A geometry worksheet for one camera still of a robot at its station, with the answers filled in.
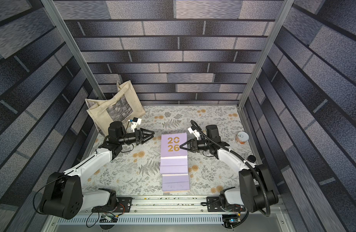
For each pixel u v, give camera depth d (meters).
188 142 0.74
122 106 0.96
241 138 0.95
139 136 0.70
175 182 0.77
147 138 0.76
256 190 0.42
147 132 0.74
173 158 0.74
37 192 0.65
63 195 0.41
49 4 0.68
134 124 0.76
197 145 0.70
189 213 0.72
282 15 0.72
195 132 0.77
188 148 0.73
